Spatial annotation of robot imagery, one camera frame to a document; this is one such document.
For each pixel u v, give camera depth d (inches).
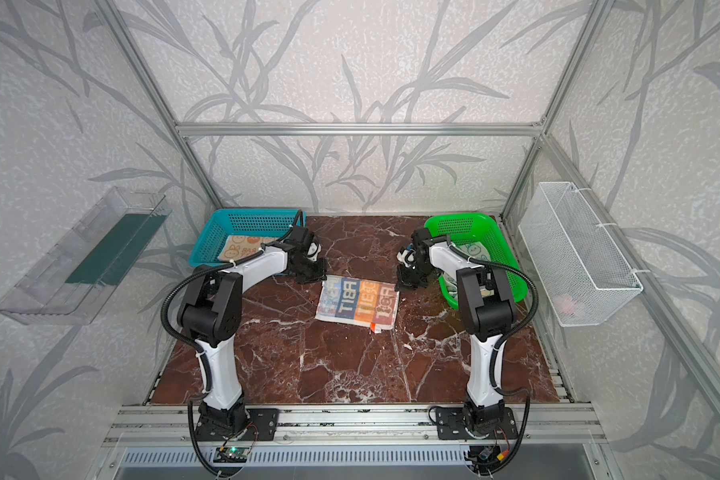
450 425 28.8
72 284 24.9
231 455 28.2
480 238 44.0
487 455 29.5
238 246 42.7
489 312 21.4
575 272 24.5
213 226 42.5
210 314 20.7
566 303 28.2
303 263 32.1
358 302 37.7
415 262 34.9
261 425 29.1
